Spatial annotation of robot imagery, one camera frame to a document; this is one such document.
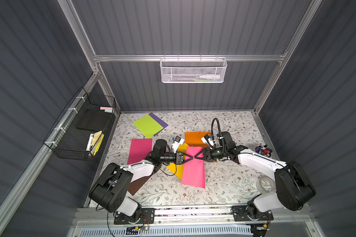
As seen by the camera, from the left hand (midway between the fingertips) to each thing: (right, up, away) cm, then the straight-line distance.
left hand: (191, 159), depth 78 cm
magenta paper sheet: (+1, -6, 0) cm, 6 cm away
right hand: (+4, 0, +2) cm, 5 cm away
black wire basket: (-57, +14, -5) cm, 59 cm away
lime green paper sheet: (-31, +17, +34) cm, 49 cm away
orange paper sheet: (+4, +8, +30) cm, 31 cm away
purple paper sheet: (-20, +19, +37) cm, 46 cm away
